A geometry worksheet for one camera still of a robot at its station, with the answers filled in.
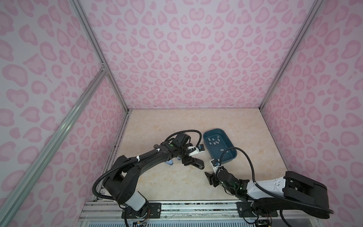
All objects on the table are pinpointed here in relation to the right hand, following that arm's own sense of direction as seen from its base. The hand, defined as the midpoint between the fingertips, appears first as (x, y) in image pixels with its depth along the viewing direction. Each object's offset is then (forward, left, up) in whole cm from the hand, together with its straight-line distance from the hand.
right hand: (209, 170), depth 85 cm
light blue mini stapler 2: (+2, +18, +13) cm, 22 cm away
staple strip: (+23, -2, -2) cm, 23 cm away
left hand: (+8, +8, +7) cm, 14 cm away
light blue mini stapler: (+5, +24, 0) cm, 24 cm away
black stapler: (+3, +5, -2) cm, 6 cm away
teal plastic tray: (+22, -7, -3) cm, 23 cm away
